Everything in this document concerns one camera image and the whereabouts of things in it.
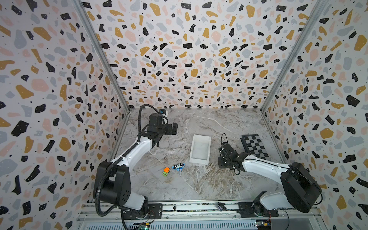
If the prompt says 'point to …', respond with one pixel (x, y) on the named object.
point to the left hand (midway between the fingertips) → (174, 124)
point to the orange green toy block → (166, 170)
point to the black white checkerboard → (253, 144)
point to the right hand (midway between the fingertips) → (223, 162)
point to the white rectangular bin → (201, 148)
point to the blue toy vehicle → (179, 167)
